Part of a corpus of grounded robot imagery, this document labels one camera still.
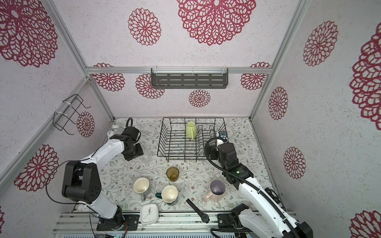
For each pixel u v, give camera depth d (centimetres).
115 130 99
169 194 82
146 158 93
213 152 68
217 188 83
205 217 76
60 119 73
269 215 43
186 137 106
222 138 64
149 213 75
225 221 77
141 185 83
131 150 76
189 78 92
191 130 100
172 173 90
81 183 46
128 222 73
